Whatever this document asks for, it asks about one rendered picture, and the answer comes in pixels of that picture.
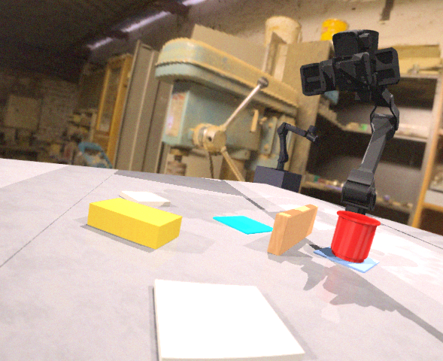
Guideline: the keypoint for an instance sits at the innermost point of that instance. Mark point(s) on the yellow rectangular block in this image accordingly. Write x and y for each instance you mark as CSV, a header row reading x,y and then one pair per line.
x,y
136,222

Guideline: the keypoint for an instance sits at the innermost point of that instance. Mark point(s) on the orange rectangular block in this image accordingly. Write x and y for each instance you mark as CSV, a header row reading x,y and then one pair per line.
x,y
291,227

